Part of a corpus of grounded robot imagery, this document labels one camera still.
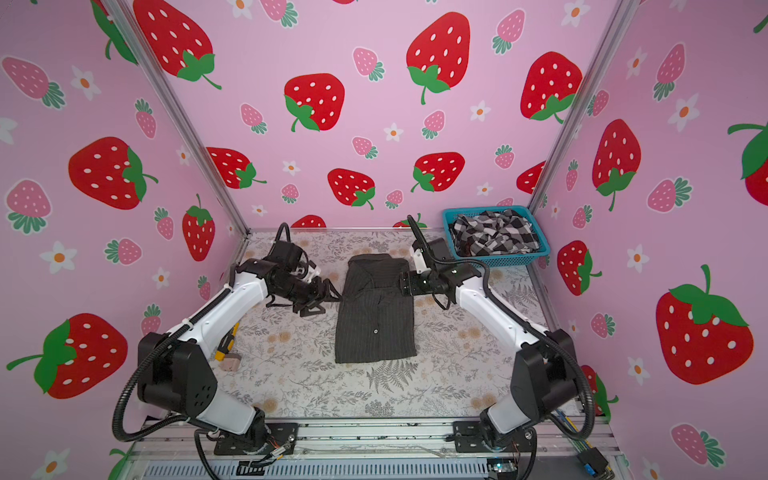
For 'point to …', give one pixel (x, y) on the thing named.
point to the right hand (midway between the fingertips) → (407, 282)
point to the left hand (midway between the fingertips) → (336, 302)
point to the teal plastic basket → (506, 259)
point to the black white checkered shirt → (491, 233)
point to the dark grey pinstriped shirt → (374, 319)
